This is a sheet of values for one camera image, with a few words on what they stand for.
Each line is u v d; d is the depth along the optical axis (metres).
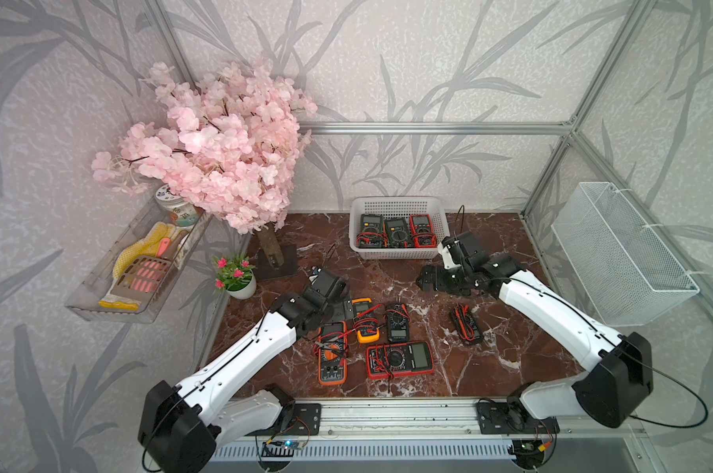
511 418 0.65
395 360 0.80
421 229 1.08
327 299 0.59
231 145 0.53
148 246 0.67
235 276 0.87
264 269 1.03
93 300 0.57
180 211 0.71
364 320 0.87
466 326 0.87
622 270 0.61
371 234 1.02
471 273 0.59
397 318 0.87
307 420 0.73
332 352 0.80
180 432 0.37
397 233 1.09
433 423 0.74
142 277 0.60
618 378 0.40
